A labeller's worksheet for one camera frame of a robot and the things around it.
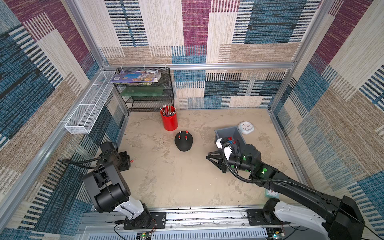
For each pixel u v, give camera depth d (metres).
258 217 0.74
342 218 0.40
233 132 0.99
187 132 0.94
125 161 0.78
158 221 0.73
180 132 0.94
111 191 0.46
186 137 0.90
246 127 1.06
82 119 0.71
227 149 0.61
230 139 1.05
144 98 1.15
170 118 1.01
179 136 0.91
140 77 0.81
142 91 0.94
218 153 0.69
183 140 0.92
